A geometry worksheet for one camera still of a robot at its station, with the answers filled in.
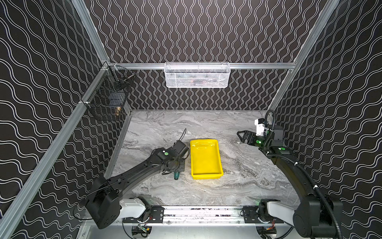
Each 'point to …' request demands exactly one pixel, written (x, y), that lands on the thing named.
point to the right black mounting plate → (250, 216)
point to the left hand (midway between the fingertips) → (184, 168)
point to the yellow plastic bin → (205, 159)
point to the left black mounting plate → (153, 214)
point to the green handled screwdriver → (176, 175)
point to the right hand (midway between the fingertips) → (245, 134)
